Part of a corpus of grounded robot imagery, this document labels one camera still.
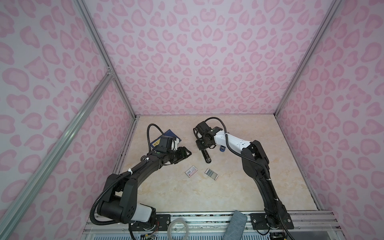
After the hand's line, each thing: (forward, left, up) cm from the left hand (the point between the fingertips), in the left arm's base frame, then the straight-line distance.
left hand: (189, 152), depth 86 cm
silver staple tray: (-8, -13, -12) cm, 19 cm away
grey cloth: (-36, -22, -8) cm, 42 cm away
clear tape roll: (-35, +9, -6) cm, 36 cm away
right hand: (+10, -7, -7) cm, 14 cm away
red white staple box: (-7, -1, -10) cm, 12 cm away
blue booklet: (+22, +15, -10) cm, 29 cm away
